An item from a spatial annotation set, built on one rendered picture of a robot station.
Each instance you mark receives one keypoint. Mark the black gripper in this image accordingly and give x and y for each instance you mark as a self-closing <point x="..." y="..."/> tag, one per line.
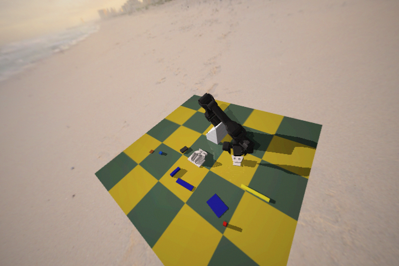
<point x="227" y="147"/>

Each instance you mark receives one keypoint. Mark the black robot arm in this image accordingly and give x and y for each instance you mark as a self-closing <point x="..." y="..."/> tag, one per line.
<point x="215" y="115"/>

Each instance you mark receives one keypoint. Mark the blue flat plate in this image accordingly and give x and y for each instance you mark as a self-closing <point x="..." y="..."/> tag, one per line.
<point x="217" y="205"/>

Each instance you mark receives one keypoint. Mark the blue rectangular block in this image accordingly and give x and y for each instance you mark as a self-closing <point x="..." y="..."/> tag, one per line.
<point x="175" y="171"/>

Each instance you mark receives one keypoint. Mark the blue flat bar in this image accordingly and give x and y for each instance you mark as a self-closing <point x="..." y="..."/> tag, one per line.
<point x="185" y="184"/>

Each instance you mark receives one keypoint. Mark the yellow long bar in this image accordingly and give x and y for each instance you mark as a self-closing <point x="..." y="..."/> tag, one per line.
<point x="255" y="193"/>

